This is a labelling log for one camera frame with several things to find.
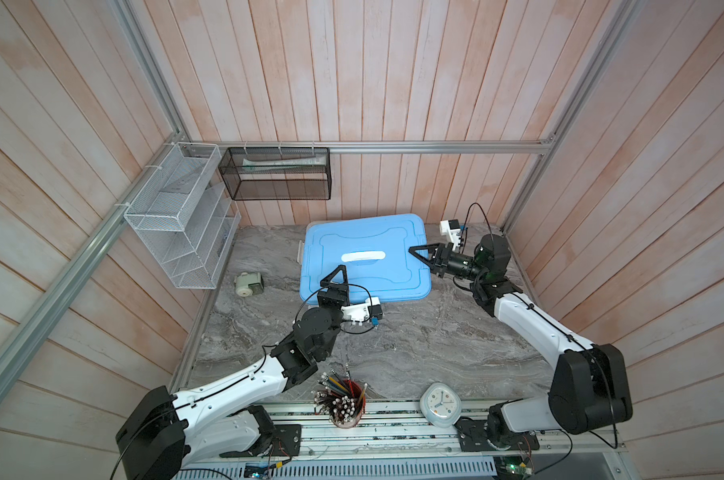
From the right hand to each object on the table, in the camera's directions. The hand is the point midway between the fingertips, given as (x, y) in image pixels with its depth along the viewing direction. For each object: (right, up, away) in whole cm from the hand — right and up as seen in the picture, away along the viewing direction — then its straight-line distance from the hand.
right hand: (409, 254), depth 74 cm
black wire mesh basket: (-42, +29, +30) cm, 59 cm away
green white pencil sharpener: (-50, -10, +25) cm, 56 cm away
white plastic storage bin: (-29, 0, +7) cm, 30 cm away
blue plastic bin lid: (-9, +1, +2) cm, 9 cm away
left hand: (-18, -5, -2) cm, 19 cm away
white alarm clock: (+9, -39, +3) cm, 40 cm away
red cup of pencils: (-17, -32, -10) cm, 37 cm away
